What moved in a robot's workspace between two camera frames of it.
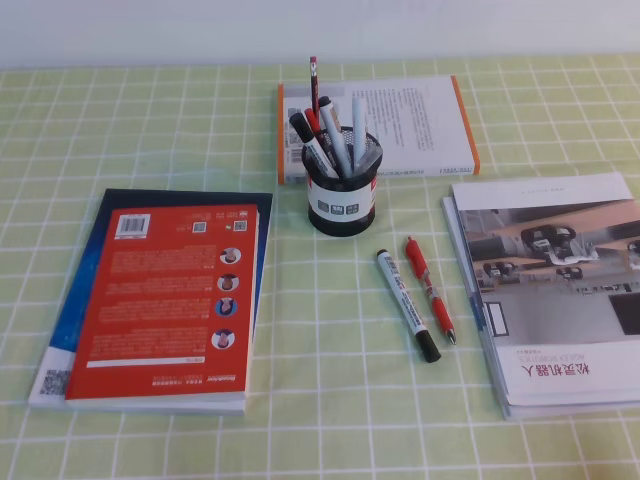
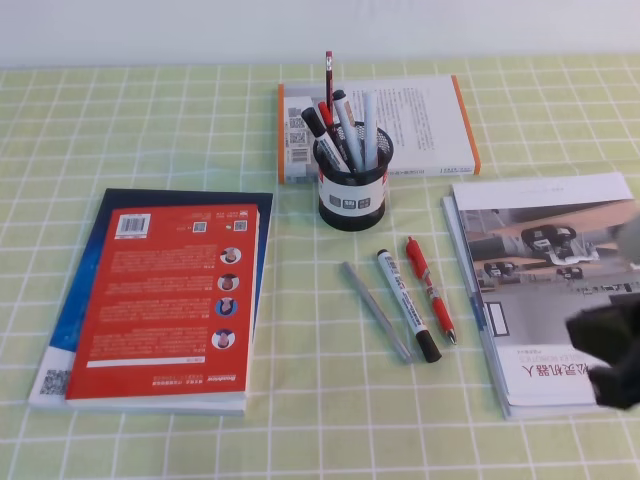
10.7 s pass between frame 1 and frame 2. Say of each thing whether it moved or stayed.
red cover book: stayed
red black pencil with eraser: moved
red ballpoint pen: stayed
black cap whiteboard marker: moved
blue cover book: stayed
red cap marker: moved
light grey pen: moved
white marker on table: stayed
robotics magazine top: stayed
